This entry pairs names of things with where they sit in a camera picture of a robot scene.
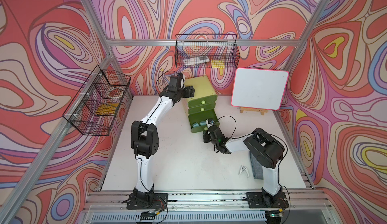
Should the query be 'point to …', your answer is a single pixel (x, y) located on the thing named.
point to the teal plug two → (202, 123)
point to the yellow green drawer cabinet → (201, 107)
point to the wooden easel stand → (242, 109)
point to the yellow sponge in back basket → (217, 63)
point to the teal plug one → (195, 124)
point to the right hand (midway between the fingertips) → (205, 135)
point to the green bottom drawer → (198, 121)
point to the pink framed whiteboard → (259, 88)
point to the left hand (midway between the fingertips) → (190, 90)
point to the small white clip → (244, 168)
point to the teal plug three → (212, 121)
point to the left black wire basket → (92, 109)
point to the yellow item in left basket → (107, 109)
